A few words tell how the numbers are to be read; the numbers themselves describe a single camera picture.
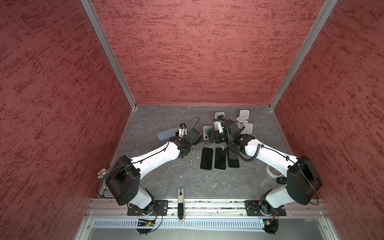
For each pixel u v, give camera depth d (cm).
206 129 103
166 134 103
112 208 76
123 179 42
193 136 65
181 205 71
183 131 74
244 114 103
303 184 43
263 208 65
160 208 74
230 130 64
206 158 92
